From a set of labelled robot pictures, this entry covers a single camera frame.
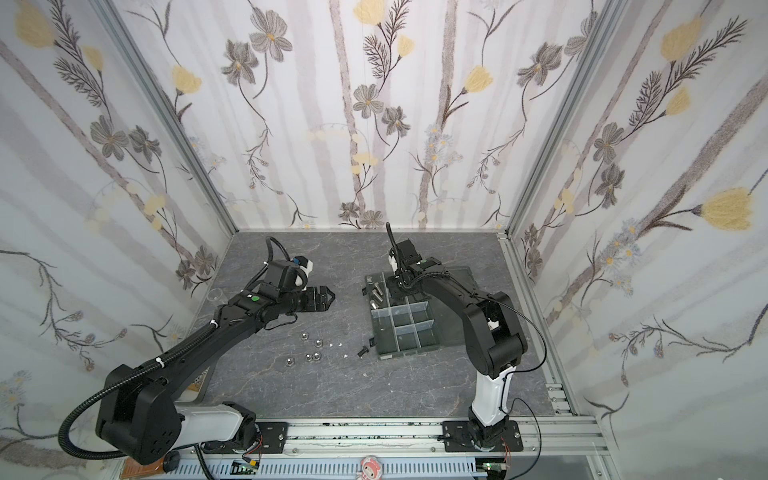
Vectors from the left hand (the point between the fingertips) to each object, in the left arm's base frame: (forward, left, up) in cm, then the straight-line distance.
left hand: (327, 294), depth 84 cm
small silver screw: (-12, -4, -16) cm, 20 cm away
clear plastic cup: (+7, +39, -11) cm, 41 cm away
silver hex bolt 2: (+9, -13, -14) cm, 21 cm away
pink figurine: (-40, -12, -11) cm, 43 cm away
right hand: (+7, -21, -5) cm, 23 cm away
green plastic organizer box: (-4, -22, -12) cm, 25 cm away
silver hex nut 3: (-14, +12, -14) cm, 23 cm away
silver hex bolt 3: (+3, -13, -12) cm, 18 cm away
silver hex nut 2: (-9, +4, -14) cm, 17 cm away
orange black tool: (-38, +34, -10) cm, 52 cm away
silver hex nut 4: (-13, +7, -15) cm, 21 cm away
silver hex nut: (-6, +9, -14) cm, 18 cm away
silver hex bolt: (+10, -14, -14) cm, 22 cm away
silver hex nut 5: (-12, +4, -15) cm, 20 cm away
